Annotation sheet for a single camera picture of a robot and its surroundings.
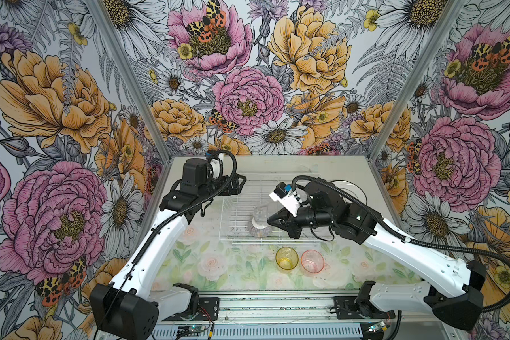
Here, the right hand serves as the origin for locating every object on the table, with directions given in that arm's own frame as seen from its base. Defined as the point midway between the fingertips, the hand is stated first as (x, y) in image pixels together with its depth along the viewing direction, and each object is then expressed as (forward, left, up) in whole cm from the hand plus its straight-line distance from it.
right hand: (273, 228), depth 64 cm
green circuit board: (-22, +28, -28) cm, 45 cm away
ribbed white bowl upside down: (+11, +4, -21) cm, 24 cm away
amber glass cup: (0, -6, -25) cm, 26 cm away
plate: (+32, -41, -25) cm, 58 cm away
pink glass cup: (-1, -16, -27) cm, 31 cm away
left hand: (+17, +13, -1) cm, 21 cm away
